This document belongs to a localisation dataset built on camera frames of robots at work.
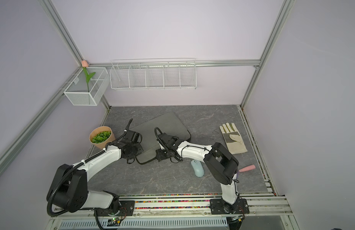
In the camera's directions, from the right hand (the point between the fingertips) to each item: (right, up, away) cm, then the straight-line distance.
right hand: (159, 154), depth 88 cm
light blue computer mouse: (+24, -8, -3) cm, 26 cm away
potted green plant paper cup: (-37, +11, 0) cm, 38 cm away
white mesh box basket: (-43, +37, -11) cm, 58 cm away
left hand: (-12, +2, 0) cm, 12 cm away
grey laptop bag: (+5, +19, +17) cm, 26 cm away
